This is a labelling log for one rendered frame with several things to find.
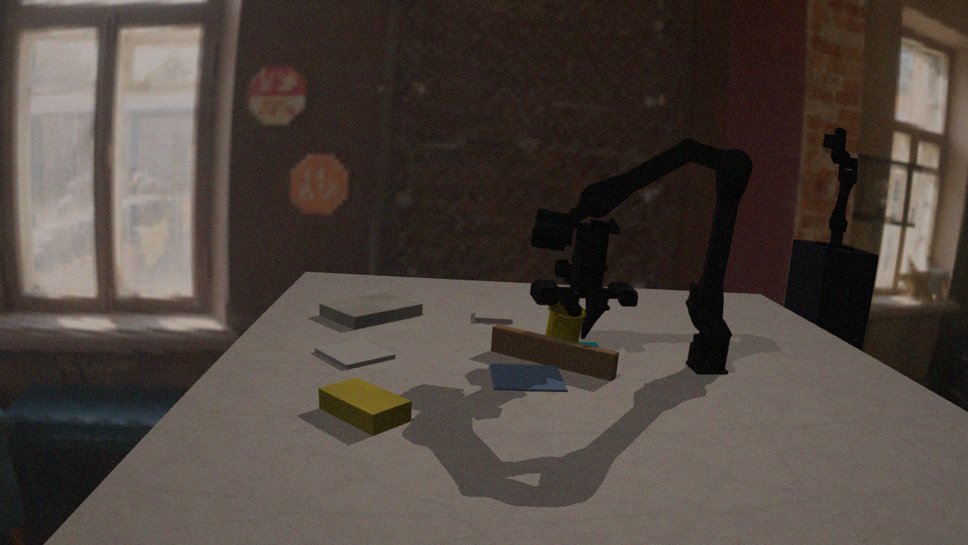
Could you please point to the yellow rectangular block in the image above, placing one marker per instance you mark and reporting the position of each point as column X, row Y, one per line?
column 365, row 406

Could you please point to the brown wooden plank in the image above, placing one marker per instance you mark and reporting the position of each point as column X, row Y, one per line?
column 571, row 356

